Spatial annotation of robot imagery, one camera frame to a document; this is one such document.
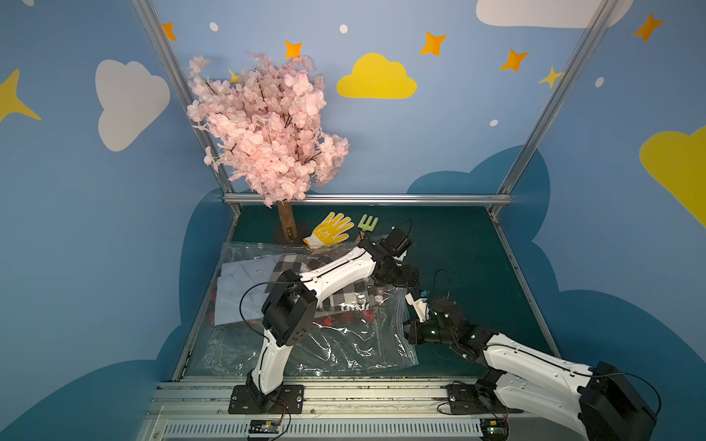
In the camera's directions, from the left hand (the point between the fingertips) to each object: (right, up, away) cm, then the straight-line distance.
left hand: (408, 280), depth 85 cm
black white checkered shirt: (-15, -5, +1) cm, 15 cm away
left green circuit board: (-41, -37, -14) cm, 57 cm away
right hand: (-4, -13, -4) cm, 14 cm away
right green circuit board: (+21, -38, -12) cm, 45 cm away
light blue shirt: (-55, -4, +5) cm, 56 cm away
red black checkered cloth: (-20, -13, 0) cm, 24 cm away
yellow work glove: (-27, +16, +29) cm, 43 cm away
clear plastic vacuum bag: (-15, -14, -1) cm, 21 cm away
